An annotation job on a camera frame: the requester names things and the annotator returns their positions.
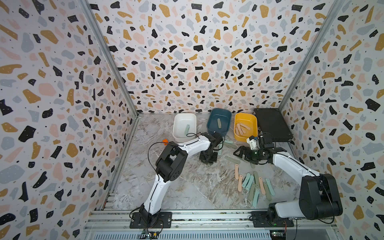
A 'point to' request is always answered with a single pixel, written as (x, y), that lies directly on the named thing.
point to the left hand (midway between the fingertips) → (214, 163)
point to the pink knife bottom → (240, 183)
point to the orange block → (165, 140)
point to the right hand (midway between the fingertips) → (239, 155)
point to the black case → (270, 120)
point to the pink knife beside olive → (236, 171)
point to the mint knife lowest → (256, 198)
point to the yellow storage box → (248, 119)
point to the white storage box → (184, 127)
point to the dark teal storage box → (224, 114)
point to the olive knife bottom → (256, 179)
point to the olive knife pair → (219, 123)
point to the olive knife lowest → (252, 191)
